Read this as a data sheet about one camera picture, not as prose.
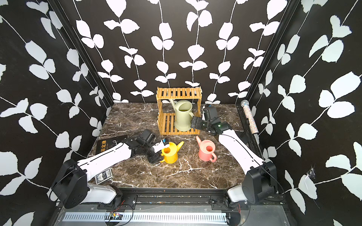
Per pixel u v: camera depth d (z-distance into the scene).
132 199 0.75
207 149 0.84
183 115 0.89
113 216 0.71
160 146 0.74
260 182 0.41
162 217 0.70
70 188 0.41
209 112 0.61
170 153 0.81
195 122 0.74
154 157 0.73
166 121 1.07
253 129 0.82
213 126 0.59
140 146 0.61
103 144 0.95
